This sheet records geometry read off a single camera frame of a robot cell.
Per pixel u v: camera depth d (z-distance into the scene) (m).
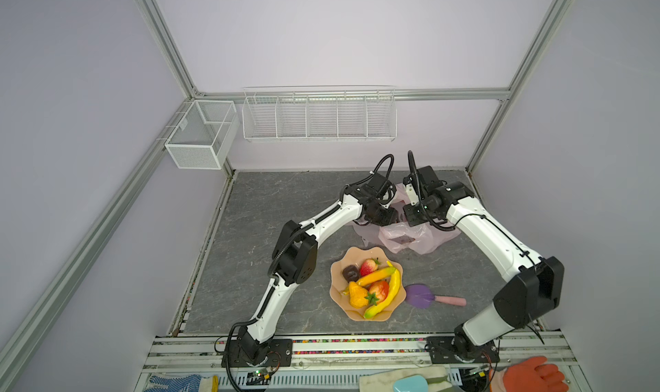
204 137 1.02
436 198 0.57
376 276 0.84
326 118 0.98
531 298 0.43
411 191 0.68
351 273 0.83
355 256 0.89
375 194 0.74
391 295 0.79
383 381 0.69
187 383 0.68
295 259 0.56
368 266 0.85
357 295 0.78
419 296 0.83
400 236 0.77
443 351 0.74
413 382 0.69
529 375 0.69
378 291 0.77
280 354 0.74
